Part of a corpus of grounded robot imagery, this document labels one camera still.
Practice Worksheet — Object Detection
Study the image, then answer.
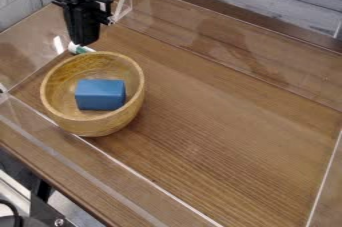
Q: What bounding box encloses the clear acrylic corner bracket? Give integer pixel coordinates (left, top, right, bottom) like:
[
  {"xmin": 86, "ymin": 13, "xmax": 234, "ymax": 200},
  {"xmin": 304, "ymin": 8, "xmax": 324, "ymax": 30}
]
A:
[{"xmin": 111, "ymin": 0, "xmax": 133, "ymax": 23}]

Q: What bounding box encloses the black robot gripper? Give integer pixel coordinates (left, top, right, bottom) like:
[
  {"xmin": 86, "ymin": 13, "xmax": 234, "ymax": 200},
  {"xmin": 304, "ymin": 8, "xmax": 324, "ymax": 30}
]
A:
[{"xmin": 53, "ymin": 0, "xmax": 114, "ymax": 45}]

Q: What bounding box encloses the black cable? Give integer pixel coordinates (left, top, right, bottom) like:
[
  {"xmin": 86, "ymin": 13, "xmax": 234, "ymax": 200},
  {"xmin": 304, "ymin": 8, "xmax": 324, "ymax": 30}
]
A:
[{"xmin": 0, "ymin": 198, "xmax": 25, "ymax": 227}]

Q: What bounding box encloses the green white marker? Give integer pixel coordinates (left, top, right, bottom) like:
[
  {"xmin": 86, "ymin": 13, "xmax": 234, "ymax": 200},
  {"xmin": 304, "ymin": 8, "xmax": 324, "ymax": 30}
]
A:
[{"xmin": 69, "ymin": 42, "xmax": 94, "ymax": 55}]

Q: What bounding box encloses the brown wooden bowl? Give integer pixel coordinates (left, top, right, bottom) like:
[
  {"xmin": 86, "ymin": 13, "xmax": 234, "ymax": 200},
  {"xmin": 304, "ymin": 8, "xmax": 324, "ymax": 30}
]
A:
[{"xmin": 41, "ymin": 52, "xmax": 146, "ymax": 137}]

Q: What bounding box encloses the blue rectangular block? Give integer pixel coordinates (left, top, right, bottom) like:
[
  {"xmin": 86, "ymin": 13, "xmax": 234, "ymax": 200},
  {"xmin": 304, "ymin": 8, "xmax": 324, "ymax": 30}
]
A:
[{"xmin": 75, "ymin": 79, "xmax": 126, "ymax": 111}]

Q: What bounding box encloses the clear acrylic tray wall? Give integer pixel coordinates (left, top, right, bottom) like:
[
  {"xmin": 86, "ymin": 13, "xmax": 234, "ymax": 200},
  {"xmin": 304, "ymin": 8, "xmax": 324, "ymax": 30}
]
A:
[{"xmin": 0, "ymin": 85, "xmax": 168, "ymax": 227}]

